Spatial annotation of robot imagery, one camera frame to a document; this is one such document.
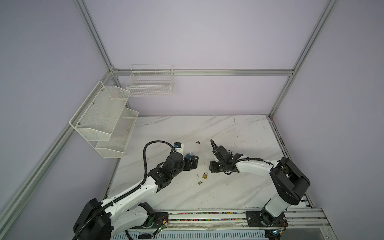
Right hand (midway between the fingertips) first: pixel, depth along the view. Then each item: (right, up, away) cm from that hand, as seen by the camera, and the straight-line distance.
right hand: (210, 167), depth 90 cm
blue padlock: (-14, +6, +5) cm, 16 cm away
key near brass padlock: (-7, -7, -4) cm, 11 cm away
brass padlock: (-4, -4, -2) cm, 6 cm away
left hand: (-12, +7, -10) cm, 17 cm away
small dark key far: (-8, +14, +14) cm, 22 cm away
